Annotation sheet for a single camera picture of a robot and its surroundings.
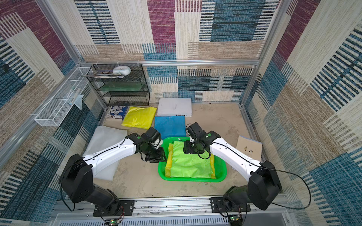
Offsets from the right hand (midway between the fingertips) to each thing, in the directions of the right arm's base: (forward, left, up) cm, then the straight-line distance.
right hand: (186, 148), depth 81 cm
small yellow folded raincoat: (+31, +32, -9) cm, 45 cm away
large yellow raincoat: (-4, +11, -8) cm, 14 cm away
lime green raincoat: (-7, -3, -8) cm, 11 cm away
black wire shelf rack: (+50, +48, +8) cm, 70 cm away
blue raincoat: (+23, +12, -11) cm, 28 cm away
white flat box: (+41, +9, -9) cm, 43 cm away
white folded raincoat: (+12, +56, -8) cm, 57 cm away
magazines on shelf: (+42, +52, +22) cm, 70 cm away
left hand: (-5, +12, -3) cm, 14 cm away
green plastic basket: (-10, -20, -10) cm, 24 cm away
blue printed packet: (+37, +53, -8) cm, 65 cm away
